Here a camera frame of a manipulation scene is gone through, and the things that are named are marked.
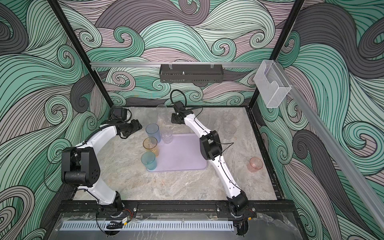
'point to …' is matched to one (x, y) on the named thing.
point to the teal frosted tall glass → (148, 159)
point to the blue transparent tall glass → (153, 130)
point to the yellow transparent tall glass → (150, 144)
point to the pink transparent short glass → (254, 164)
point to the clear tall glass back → (161, 114)
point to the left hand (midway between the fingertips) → (139, 126)
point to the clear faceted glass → (152, 116)
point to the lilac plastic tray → (183, 153)
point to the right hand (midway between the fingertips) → (175, 118)
